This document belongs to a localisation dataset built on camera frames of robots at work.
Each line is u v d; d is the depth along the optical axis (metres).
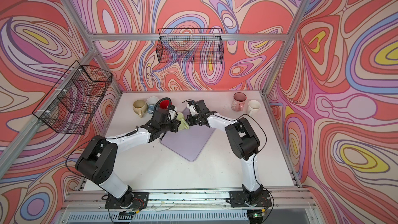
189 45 0.99
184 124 0.93
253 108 0.99
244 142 0.54
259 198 0.69
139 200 0.73
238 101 1.01
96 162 0.46
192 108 0.89
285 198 0.75
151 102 1.04
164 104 0.79
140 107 1.01
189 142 0.93
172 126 0.82
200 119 0.76
